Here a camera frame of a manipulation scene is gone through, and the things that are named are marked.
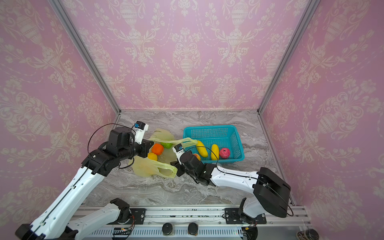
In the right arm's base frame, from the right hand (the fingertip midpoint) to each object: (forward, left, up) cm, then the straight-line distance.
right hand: (174, 161), depth 79 cm
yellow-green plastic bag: (-8, +2, +13) cm, 15 cm away
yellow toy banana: (+10, -24, -10) cm, 28 cm away
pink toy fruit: (+8, -29, -8) cm, 31 cm away
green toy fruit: (+16, +6, -9) cm, 19 cm away
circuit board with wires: (-28, +27, -16) cm, 42 cm away
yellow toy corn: (+10, -16, -8) cm, 21 cm away
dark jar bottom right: (-33, -57, -4) cm, 66 cm away
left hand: (+3, +8, +13) cm, 16 cm away
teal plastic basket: (+20, -30, -14) cm, 39 cm away
